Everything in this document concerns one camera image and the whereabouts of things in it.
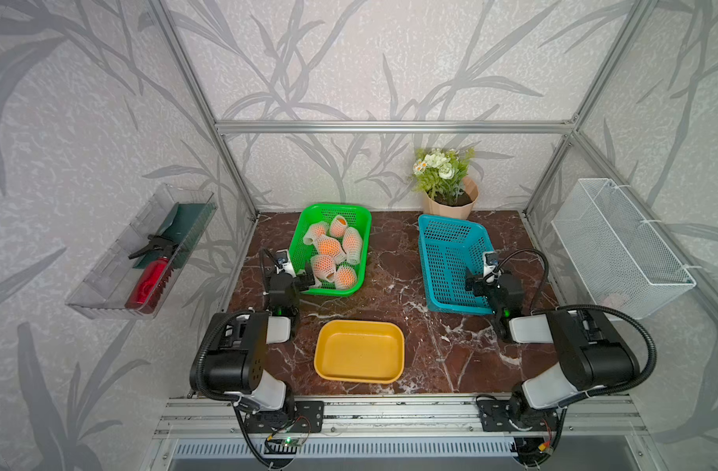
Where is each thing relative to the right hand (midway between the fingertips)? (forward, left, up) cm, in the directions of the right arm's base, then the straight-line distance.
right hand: (482, 264), depth 93 cm
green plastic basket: (+25, +41, -4) cm, 48 cm away
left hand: (0, +61, +2) cm, 61 cm away
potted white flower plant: (+20, +13, +19) cm, 31 cm away
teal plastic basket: (+11, +8, -6) cm, 15 cm away
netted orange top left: (+17, +56, -1) cm, 58 cm away
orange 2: (-3, +44, -2) cm, 44 cm away
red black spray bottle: (-20, +80, +27) cm, 87 cm away
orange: (0, +51, 0) cm, 51 cm away
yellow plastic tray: (-24, +39, -9) cm, 47 cm away
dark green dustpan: (-2, +84, +22) cm, 86 cm away
